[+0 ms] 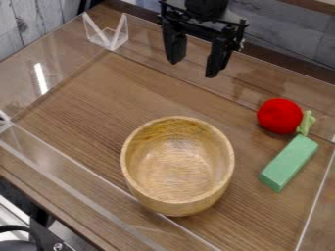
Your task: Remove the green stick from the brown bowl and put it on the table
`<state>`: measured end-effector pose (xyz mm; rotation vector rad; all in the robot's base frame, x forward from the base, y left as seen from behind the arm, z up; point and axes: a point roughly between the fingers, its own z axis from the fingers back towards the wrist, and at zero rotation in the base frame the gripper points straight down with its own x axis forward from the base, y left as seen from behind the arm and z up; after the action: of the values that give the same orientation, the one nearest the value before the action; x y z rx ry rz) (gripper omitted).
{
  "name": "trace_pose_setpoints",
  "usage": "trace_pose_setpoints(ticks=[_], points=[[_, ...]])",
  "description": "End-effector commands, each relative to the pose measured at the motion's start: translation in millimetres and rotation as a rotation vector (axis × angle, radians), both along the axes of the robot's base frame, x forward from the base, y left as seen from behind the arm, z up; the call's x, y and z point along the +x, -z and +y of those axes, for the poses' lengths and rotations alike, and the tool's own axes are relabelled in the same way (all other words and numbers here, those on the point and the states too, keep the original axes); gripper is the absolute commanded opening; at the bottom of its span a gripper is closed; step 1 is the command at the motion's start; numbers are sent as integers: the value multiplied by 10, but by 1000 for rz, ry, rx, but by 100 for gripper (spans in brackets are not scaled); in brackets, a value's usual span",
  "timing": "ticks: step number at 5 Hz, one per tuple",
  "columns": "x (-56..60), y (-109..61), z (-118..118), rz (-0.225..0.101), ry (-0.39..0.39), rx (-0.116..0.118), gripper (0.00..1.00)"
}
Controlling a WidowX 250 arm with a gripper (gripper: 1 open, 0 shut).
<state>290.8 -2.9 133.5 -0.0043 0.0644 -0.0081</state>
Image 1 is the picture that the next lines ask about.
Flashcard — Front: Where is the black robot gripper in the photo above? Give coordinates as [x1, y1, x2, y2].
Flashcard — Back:
[159, 0, 248, 78]

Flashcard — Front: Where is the clear acrylic corner bracket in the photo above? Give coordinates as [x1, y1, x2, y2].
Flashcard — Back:
[83, 13, 128, 51]

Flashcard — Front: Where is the brown wooden bowl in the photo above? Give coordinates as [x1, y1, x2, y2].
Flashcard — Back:
[120, 116, 235, 217]

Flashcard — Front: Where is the red plush tomato toy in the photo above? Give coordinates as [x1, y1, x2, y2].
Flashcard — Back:
[256, 98, 316, 136]

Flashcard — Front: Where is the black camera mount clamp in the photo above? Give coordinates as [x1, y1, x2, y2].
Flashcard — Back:
[0, 217, 77, 251]

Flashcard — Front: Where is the green rectangular block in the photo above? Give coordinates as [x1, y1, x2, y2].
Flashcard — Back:
[259, 134, 318, 192]

